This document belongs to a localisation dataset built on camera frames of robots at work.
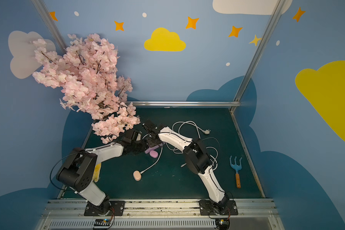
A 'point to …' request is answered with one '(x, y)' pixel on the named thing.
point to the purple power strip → (152, 148)
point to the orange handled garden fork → (237, 168)
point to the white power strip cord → (206, 132)
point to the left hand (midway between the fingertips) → (150, 144)
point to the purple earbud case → (154, 154)
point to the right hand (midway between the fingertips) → (155, 142)
